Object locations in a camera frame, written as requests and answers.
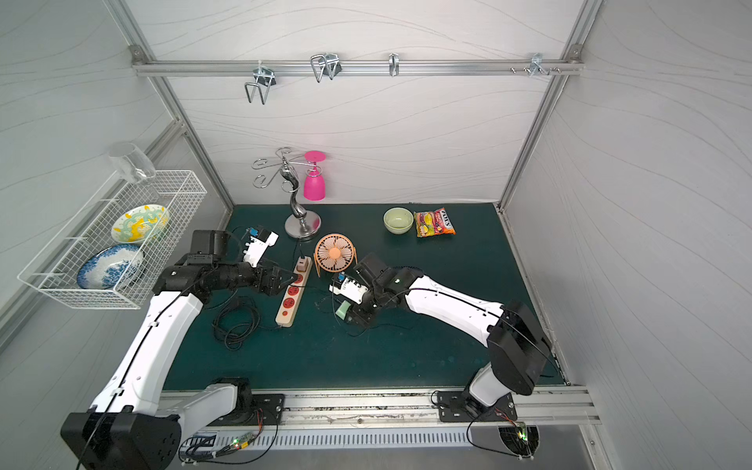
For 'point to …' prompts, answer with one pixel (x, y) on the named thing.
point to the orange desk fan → (335, 254)
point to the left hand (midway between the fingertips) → (284, 271)
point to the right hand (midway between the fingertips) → (350, 310)
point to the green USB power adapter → (343, 309)
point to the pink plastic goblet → (314, 182)
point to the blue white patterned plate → (112, 267)
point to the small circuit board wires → (247, 446)
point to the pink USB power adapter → (303, 264)
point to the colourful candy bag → (429, 223)
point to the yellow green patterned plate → (140, 223)
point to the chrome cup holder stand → (303, 224)
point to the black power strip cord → (236, 320)
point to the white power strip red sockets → (287, 309)
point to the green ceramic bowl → (398, 220)
